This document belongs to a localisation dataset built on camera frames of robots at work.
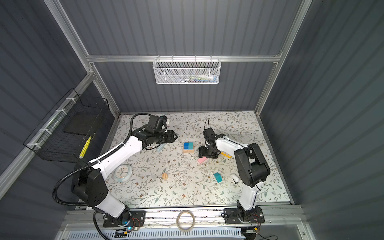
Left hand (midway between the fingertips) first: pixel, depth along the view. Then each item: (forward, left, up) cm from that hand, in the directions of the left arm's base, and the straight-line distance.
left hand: (175, 136), depth 85 cm
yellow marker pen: (-11, +41, +9) cm, 43 cm away
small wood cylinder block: (-17, +7, -15) cm, 24 cm away
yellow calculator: (-20, -24, +12) cm, 33 cm away
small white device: (-21, -33, -14) cm, 41 cm away
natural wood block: (0, -7, -17) cm, 19 cm away
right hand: (-5, -18, -16) cm, 25 cm away
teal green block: (-19, -24, -16) cm, 34 cm away
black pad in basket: (+4, +46, +10) cm, 47 cm away
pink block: (-7, -16, -16) cm, 24 cm away
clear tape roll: (-38, -1, -17) cm, 42 cm away
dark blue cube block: (+2, -6, -14) cm, 15 cm away
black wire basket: (-3, +53, +11) cm, 55 cm away
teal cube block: (+2, -9, -13) cm, 16 cm away
